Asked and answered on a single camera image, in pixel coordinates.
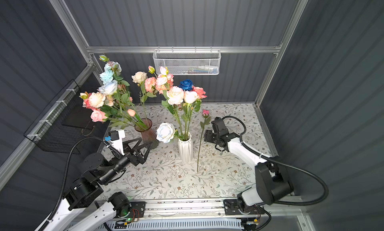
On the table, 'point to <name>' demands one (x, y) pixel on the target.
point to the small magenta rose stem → (207, 119)
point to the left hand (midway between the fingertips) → (147, 141)
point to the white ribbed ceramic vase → (186, 149)
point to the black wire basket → (47, 131)
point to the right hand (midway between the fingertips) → (210, 136)
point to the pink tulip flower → (132, 112)
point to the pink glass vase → (148, 135)
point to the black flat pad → (79, 116)
